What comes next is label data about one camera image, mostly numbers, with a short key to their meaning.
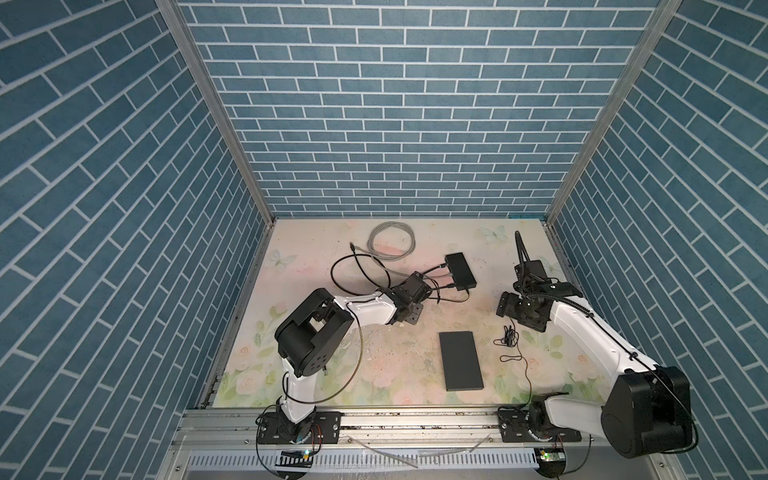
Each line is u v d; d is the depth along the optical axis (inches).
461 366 32.4
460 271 41.0
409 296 29.1
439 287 39.3
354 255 42.6
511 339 34.9
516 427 29.0
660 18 28.1
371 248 43.9
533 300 24.3
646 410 16.0
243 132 37.9
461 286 39.8
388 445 28.5
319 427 28.8
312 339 19.1
